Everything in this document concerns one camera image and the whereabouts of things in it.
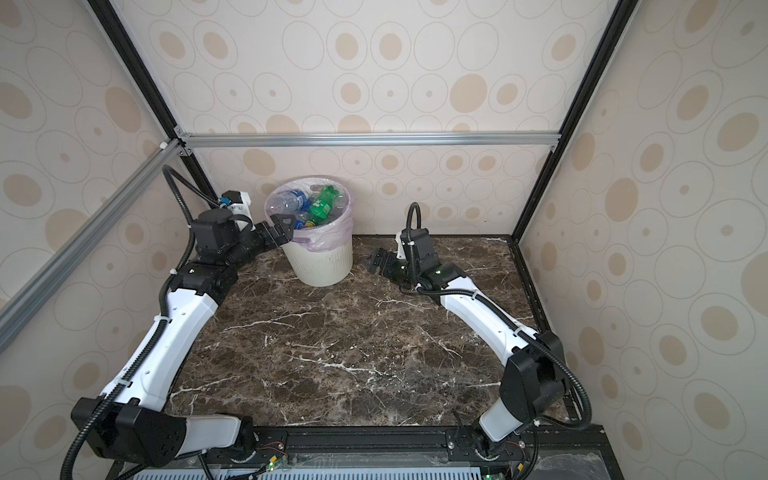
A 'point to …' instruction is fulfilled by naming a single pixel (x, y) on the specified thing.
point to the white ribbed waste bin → (319, 268)
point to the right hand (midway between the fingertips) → (374, 266)
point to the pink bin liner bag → (331, 235)
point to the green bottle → (321, 209)
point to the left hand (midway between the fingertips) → (288, 217)
